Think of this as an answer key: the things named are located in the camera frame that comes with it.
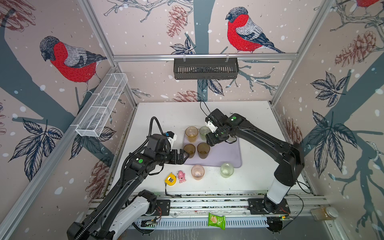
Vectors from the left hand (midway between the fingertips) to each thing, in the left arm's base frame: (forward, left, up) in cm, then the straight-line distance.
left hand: (182, 155), depth 72 cm
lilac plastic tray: (+8, -24, -17) cm, 30 cm away
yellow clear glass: (+24, -4, -16) cm, 29 cm away
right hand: (+10, -15, -4) cm, 18 cm away
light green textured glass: (-1, -25, -18) cm, 31 cm away
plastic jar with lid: (-24, -64, -10) cm, 69 cm away
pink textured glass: (-2, -8, -19) cm, 21 cm away
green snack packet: (-25, -16, -17) cm, 34 cm away
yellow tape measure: (-6, +7, -18) cm, 20 cm away
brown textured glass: (+12, -3, -17) cm, 21 cm away
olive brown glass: (+9, -11, -11) cm, 18 cm away
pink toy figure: (-5, +1, -17) cm, 18 cm away
